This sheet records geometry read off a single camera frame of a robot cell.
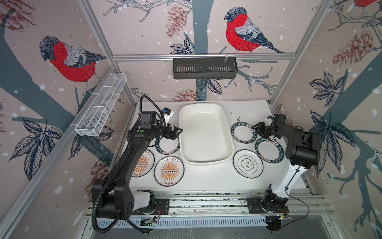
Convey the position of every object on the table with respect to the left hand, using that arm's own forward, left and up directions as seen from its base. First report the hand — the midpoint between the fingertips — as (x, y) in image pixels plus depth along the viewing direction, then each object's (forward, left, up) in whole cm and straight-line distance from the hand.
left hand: (174, 126), depth 80 cm
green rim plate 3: (-1, +7, -21) cm, 22 cm away
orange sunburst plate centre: (-17, +4, -22) cm, 28 cm away
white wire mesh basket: (+3, +39, +9) cm, 40 cm away
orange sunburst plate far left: (-13, +19, -22) cm, 32 cm away
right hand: (+10, -53, -18) cm, 57 cm away
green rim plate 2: (-5, -58, -19) cm, 62 cm away
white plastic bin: (+6, -19, -21) cm, 29 cm away
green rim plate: (+10, -46, -22) cm, 52 cm away
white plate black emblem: (-13, -43, -21) cm, 50 cm away
